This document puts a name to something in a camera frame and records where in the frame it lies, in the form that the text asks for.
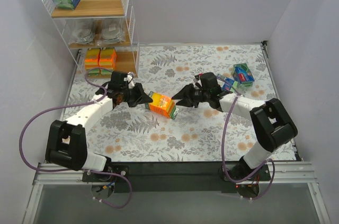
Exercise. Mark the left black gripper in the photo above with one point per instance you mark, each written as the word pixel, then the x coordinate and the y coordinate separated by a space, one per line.
pixel 135 95

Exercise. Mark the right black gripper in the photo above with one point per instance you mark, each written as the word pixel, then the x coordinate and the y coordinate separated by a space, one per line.
pixel 192 96

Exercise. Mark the orange yellow sponge box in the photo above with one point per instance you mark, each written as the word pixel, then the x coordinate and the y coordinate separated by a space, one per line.
pixel 162 105

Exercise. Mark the blue label sponge pack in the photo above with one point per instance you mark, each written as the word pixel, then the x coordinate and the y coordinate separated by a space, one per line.
pixel 229 84

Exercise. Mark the orange box sponge pack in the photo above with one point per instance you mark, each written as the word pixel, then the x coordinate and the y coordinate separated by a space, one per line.
pixel 107 59

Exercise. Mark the orange green sponge pack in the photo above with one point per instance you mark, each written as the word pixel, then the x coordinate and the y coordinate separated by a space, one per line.
pixel 91 61

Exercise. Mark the silver mesh scrubber pack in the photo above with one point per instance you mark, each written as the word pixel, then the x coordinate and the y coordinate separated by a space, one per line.
pixel 82 31

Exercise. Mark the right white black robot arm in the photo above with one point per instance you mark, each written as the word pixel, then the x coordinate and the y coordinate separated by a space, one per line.
pixel 272 124

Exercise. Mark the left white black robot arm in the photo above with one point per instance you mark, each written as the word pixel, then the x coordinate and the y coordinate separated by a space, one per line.
pixel 67 143

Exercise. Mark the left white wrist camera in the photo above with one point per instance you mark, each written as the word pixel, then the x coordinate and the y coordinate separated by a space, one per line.
pixel 130 77

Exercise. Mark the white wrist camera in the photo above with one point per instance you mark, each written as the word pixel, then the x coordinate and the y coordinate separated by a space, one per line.
pixel 130 77
pixel 197 82

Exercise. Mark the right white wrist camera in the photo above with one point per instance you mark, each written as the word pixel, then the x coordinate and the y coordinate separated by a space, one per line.
pixel 197 82

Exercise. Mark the white wire wooden shelf unit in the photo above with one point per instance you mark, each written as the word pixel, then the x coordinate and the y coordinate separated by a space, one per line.
pixel 127 52

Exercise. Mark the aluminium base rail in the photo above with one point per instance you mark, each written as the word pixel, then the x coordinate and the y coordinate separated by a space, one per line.
pixel 280 171

